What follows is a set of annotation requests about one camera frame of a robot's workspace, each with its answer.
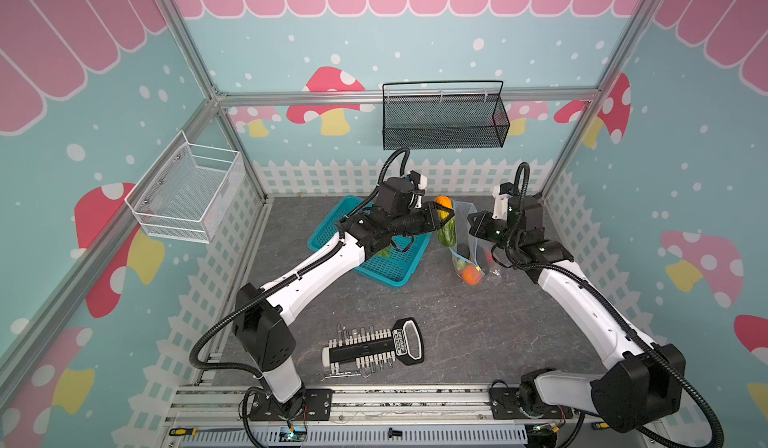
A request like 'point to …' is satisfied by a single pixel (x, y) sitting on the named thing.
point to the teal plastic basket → (391, 268)
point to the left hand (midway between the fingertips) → (449, 221)
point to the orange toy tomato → (471, 274)
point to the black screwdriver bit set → (404, 342)
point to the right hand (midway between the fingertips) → (467, 214)
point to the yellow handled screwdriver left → (194, 431)
